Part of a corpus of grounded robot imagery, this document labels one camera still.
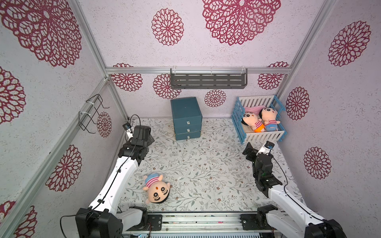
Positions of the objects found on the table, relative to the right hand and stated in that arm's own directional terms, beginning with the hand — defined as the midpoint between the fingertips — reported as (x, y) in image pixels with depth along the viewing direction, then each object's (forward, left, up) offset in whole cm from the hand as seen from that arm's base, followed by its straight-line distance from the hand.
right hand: (257, 148), depth 83 cm
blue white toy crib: (+42, -9, -4) cm, 43 cm away
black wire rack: (+12, +88, +21) cm, 92 cm away
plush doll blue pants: (+28, -16, -3) cm, 32 cm away
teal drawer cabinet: (+20, +40, +7) cm, 45 cm away
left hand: (-1, +64, +8) cm, 64 cm away
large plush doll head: (-22, +53, -7) cm, 58 cm away
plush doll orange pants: (+23, -8, -7) cm, 26 cm away
